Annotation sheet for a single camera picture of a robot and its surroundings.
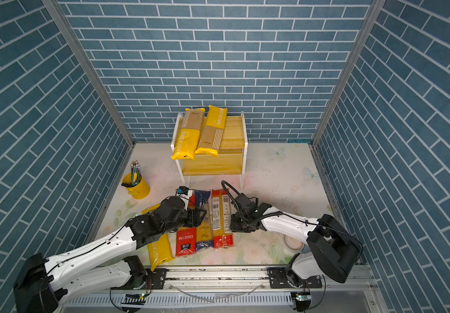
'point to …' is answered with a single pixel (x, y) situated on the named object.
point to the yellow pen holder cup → (139, 191)
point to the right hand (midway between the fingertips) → (233, 227)
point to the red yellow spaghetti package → (186, 237)
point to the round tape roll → (293, 245)
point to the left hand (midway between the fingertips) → (206, 214)
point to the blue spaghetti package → (204, 233)
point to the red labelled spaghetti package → (222, 218)
